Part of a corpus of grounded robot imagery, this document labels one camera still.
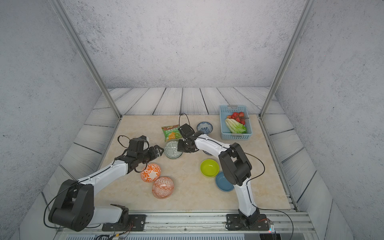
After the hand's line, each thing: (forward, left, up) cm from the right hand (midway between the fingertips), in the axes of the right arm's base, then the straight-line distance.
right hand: (180, 148), depth 93 cm
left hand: (-4, +10, +3) cm, 11 cm away
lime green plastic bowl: (-10, -18, -6) cm, 21 cm away
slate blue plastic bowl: (-19, -25, -6) cm, 32 cm away
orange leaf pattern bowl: (-14, +16, -6) cm, 22 cm away
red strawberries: (+30, -41, -4) cm, 51 cm away
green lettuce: (+18, -36, -1) cm, 41 cm away
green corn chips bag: (+15, +8, -3) cm, 17 cm away
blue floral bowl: (+22, -16, -6) cm, 28 cm away
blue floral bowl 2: (-17, -15, +24) cm, 33 cm away
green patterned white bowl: (+1, +7, -3) cm, 8 cm away
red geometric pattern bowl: (-21, +9, -7) cm, 24 cm away
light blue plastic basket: (+39, -32, -5) cm, 50 cm away
